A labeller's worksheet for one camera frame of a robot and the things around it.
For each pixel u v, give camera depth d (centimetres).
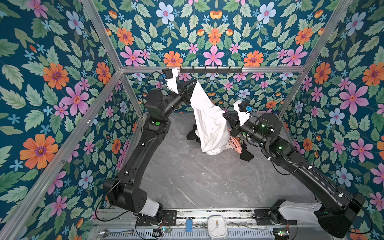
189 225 72
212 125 72
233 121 57
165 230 70
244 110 50
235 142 89
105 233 69
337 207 39
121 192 39
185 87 56
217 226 69
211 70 93
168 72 51
